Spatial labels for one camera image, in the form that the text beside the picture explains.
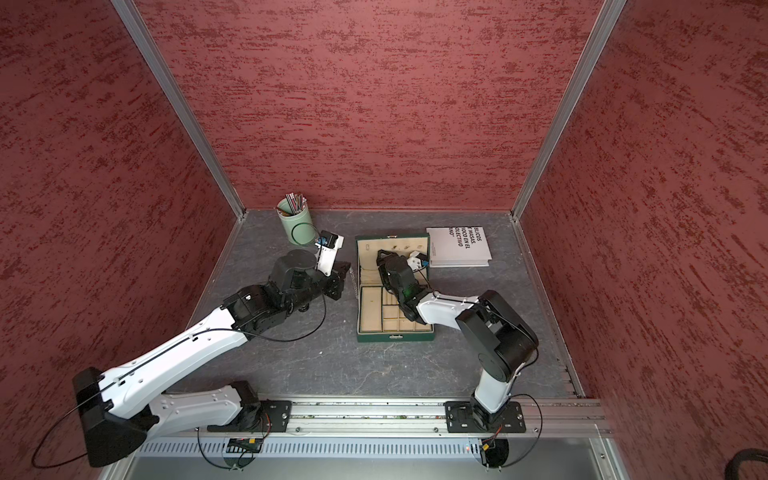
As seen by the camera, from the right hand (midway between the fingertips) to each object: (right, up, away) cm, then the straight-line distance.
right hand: (374, 260), depth 91 cm
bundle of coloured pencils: (-29, +20, +13) cm, 37 cm away
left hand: (-6, -1, -19) cm, 20 cm away
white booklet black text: (+31, +4, +16) cm, 35 cm away
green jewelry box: (+2, -17, -4) cm, 18 cm away
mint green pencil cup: (-28, +15, +10) cm, 33 cm away
